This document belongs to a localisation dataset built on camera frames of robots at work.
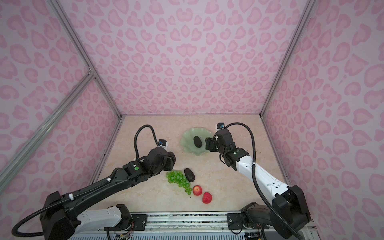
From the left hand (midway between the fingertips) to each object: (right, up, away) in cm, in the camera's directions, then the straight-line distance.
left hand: (173, 156), depth 78 cm
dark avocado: (+13, +6, +22) cm, 26 cm away
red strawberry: (+17, -21, -2) cm, 27 cm away
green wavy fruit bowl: (+6, +5, +22) cm, 23 cm away
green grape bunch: (+2, -13, +5) cm, 14 cm away
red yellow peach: (+12, -18, +2) cm, 22 cm away
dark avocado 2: (+8, -12, +6) cm, 15 cm away
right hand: (+21, +9, +4) cm, 23 cm away
